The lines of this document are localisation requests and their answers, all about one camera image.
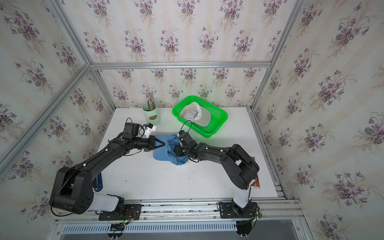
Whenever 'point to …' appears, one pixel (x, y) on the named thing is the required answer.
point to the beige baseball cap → (198, 114)
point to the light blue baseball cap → (167, 152)
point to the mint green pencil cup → (151, 116)
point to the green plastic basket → (218, 116)
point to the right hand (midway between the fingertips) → (178, 149)
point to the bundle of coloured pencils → (151, 104)
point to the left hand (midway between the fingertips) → (164, 145)
